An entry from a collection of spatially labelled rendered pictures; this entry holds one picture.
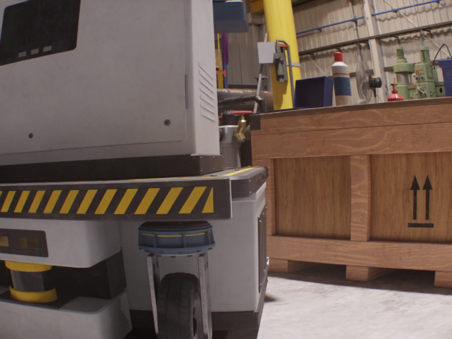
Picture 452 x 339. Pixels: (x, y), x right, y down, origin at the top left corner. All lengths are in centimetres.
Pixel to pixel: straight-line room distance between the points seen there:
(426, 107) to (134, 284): 79
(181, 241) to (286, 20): 494
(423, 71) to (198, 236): 1213
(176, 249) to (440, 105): 77
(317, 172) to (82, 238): 105
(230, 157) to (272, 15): 347
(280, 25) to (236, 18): 424
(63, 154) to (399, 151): 85
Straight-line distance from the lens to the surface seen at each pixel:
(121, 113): 96
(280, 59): 556
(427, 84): 1287
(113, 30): 98
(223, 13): 150
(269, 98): 1027
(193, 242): 90
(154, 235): 90
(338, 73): 216
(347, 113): 167
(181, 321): 88
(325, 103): 199
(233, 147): 242
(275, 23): 574
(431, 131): 145
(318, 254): 180
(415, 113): 148
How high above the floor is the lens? 34
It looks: level
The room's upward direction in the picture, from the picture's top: 3 degrees counter-clockwise
